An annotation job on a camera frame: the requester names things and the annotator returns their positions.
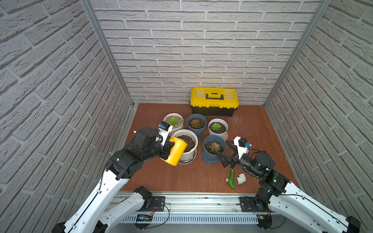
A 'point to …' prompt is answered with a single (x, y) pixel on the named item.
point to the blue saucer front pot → (210, 158)
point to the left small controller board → (144, 217)
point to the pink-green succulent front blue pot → (212, 146)
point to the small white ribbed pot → (222, 131)
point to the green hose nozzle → (230, 180)
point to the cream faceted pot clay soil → (180, 125)
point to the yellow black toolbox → (221, 102)
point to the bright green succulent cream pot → (173, 121)
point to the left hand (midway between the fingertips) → (170, 138)
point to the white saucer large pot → (186, 161)
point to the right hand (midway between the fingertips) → (223, 146)
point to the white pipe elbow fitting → (241, 179)
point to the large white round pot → (190, 139)
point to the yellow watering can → (176, 151)
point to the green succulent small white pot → (216, 126)
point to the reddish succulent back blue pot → (196, 123)
